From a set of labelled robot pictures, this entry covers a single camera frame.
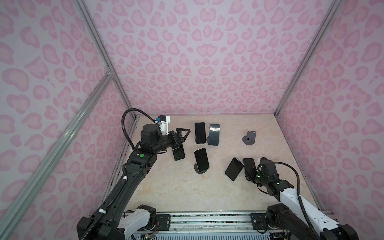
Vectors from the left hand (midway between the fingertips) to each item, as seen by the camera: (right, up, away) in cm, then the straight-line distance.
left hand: (186, 130), depth 70 cm
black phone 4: (+37, -21, +24) cm, 49 cm away
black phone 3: (+26, -22, +15) cm, 37 cm away
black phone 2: (+8, -17, +16) cm, 24 cm away
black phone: (+7, -2, +28) cm, 29 cm away
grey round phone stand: (+41, -7, +30) cm, 51 cm away
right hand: (+32, -23, +15) cm, 42 cm away
